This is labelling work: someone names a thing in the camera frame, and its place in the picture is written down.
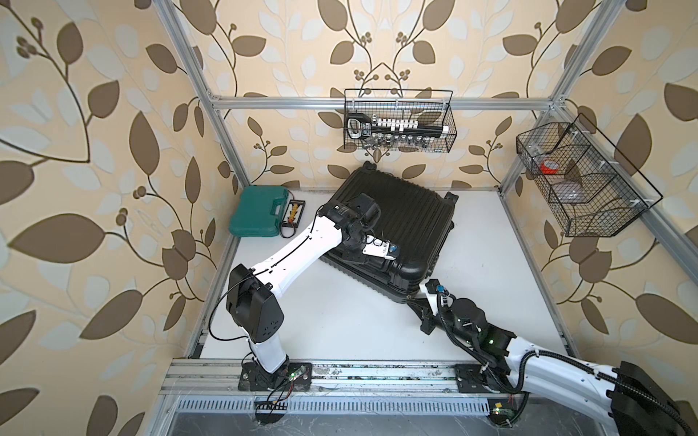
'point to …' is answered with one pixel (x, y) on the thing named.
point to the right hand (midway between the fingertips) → (408, 302)
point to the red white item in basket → (549, 167)
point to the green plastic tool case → (259, 212)
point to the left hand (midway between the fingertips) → (360, 244)
